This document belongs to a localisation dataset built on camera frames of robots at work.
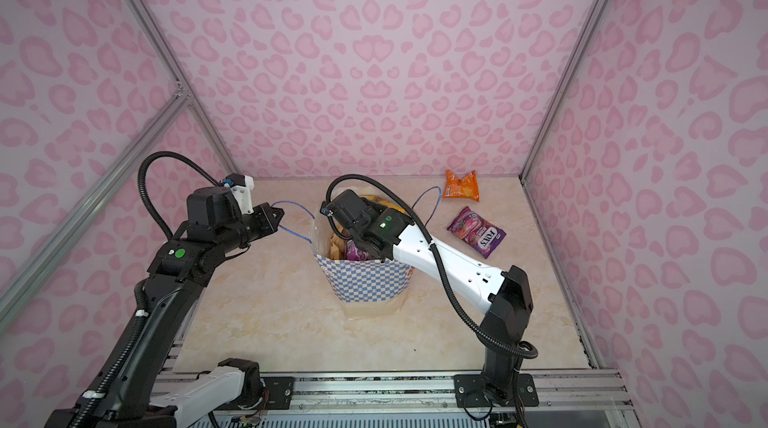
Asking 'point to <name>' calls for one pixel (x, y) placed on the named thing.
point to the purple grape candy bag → (353, 254)
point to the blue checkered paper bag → (362, 289)
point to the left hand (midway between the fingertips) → (282, 205)
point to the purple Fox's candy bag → (480, 235)
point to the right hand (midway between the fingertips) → (373, 207)
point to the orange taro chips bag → (337, 247)
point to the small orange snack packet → (465, 188)
